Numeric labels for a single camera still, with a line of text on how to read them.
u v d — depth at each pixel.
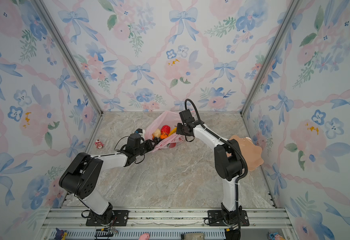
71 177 0.48
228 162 0.52
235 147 0.53
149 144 0.84
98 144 0.97
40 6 0.69
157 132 1.00
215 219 0.73
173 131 1.06
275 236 0.68
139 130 0.86
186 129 0.70
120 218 0.75
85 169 0.52
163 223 0.73
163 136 1.00
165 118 0.97
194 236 0.66
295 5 0.68
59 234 0.66
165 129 1.04
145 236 0.68
